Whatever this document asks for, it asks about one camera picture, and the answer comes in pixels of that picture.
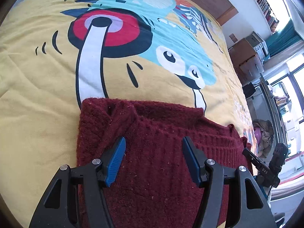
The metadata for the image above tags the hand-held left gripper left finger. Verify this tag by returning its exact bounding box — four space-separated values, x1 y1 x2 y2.
28 136 126 228

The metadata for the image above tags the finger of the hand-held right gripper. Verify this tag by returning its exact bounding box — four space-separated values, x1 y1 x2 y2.
242 148 280 188
269 143 288 175

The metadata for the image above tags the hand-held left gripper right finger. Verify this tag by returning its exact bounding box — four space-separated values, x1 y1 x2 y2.
182 136 277 228

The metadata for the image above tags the dark red knitted sweater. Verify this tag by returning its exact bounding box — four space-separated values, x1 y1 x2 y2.
76 97 253 228

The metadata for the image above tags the pile of clothes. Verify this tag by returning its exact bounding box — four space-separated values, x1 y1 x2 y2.
252 120 275 158

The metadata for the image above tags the pink chair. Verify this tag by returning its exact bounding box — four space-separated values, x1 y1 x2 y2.
254 128 264 149

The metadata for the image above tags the long desk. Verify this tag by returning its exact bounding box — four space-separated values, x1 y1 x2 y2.
259 74 288 148

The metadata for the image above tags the window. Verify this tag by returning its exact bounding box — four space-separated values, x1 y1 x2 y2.
268 59 304 157

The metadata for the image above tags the black bag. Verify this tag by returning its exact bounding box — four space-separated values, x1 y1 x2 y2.
242 82 256 99

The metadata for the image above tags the yellow printed bed blanket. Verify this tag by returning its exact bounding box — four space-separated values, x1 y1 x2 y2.
0 0 259 228

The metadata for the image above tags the wooden dresser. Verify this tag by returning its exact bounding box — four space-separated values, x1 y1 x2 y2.
229 38 264 81

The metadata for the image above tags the white printer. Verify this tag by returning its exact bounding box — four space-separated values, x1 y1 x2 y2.
246 31 270 61

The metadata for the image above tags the teal curtain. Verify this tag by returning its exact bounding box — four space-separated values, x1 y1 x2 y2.
265 20 301 57

